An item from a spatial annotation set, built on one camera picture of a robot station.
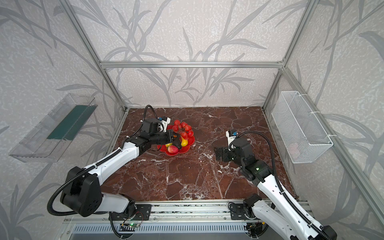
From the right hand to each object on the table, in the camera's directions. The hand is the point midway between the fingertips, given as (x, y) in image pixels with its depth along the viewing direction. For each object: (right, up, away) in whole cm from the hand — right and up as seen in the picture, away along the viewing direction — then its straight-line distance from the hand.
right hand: (222, 142), depth 76 cm
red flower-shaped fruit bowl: (-23, +2, +10) cm, 25 cm away
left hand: (-22, +5, +5) cm, 23 cm away
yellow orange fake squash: (-22, -3, +20) cm, 30 cm away
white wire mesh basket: (+32, +4, -15) cm, 35 cm away
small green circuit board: (-43, -39, -6) cm, 58 cm away
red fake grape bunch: (-22, +6, +10) cm, 25 cm away
